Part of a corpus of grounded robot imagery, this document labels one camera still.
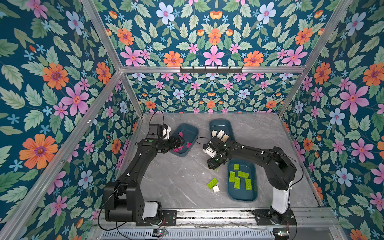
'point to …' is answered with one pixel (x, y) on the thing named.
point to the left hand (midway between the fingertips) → (180, 139)
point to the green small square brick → (236, 167)
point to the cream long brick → (225, 138)
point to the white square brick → (214, 133)
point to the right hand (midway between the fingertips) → (211, 162)
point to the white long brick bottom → (220, 134)
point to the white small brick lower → (216, 189)
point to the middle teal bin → (221, 124)
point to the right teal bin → (242, 180)
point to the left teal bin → (189, 132)
